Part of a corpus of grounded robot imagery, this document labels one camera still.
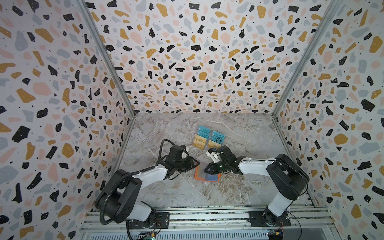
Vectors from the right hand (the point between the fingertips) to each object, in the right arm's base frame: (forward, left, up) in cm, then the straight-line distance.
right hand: (204, 168), depth 87 cm
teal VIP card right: (+22, -7, +4) cm, 23 cm away
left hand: (+2, +2, +4) cm, 5 cm away
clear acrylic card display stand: (+20, -3, +2) cm, 20 cm away
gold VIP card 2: (+18, +4, -3) cm, 19 cm away
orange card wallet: (-2, +2, -3) cm, 5 cm away
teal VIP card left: (+25, 0, +3) cm, 25 cm away
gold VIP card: (+21, +3, 0) cm, 22 cm away
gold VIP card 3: (+16, -5, +1) cm, 17 cm away
